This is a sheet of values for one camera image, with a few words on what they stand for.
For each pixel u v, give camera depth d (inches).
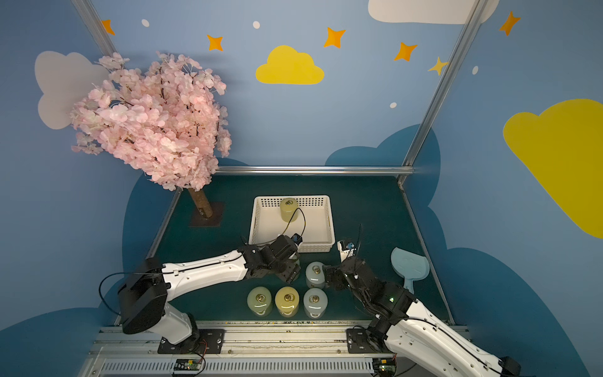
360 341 29.5
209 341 29.3
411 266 36.0
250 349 28.9
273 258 24.7
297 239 29.3
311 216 42.0
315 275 31.6
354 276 20.8
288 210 40.0
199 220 41.1
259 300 29.4
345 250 25.6
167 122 22.6
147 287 18.9
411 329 18.8
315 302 29.4
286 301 29.4
